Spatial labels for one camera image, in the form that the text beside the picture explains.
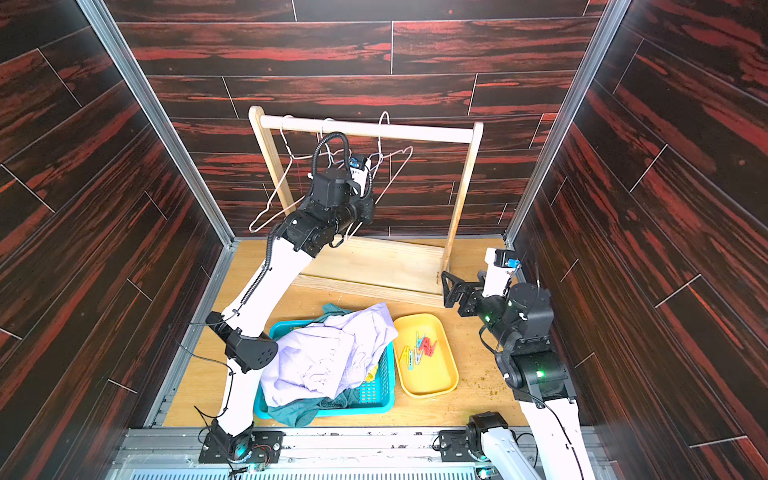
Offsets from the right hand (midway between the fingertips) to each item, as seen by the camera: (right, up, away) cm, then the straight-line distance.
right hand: (471, 271), depth 64 cm
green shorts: (-38, -32, +2) cm, 50 cm away
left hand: (-22, +20, +9) cm, 31 cm away
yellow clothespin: (-13, -25, +24) cm, 37 cm away
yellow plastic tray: (-3, -32, +25) cm, 41 cm away
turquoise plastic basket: (-22, -34, +19) cm, 45 cm away
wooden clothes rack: (-15, 0, +47) cm, 49 cm away
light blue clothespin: (-8, -22, +27) cm, 36 cm away
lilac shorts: (-35, -23, +11) cm, 44 cm away
